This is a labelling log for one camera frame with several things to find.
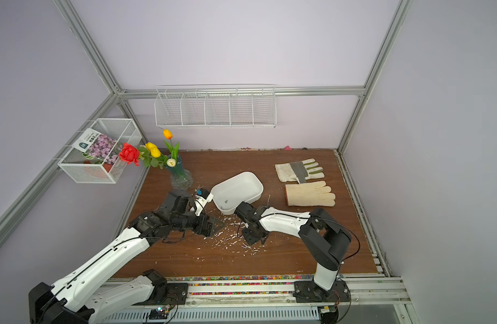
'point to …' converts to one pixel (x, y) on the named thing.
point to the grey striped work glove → (299, 171)
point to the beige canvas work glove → (315, 194)
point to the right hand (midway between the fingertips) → (252, 235)
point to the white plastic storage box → (244, 187)
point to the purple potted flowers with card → (99, 148)
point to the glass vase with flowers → (149, 154)
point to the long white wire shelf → (216, 106)
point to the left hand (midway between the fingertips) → (215, 222)
